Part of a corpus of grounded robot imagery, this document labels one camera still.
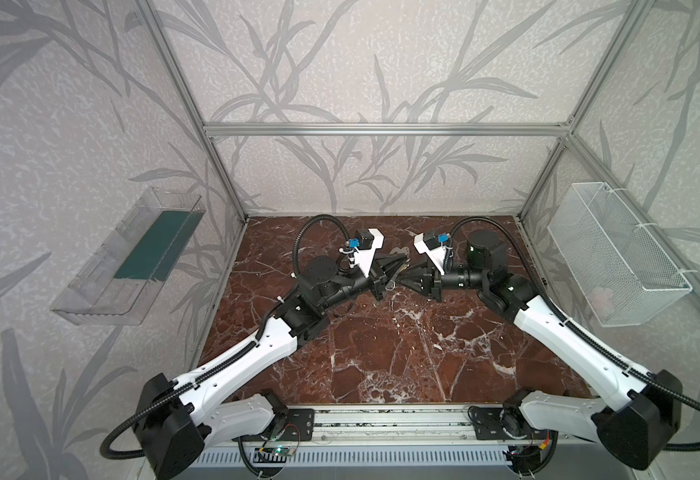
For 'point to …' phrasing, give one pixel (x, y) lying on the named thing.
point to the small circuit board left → (278, 451)
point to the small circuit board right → (524, 458)
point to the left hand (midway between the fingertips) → (409, 253)
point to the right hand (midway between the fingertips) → (400, 267)
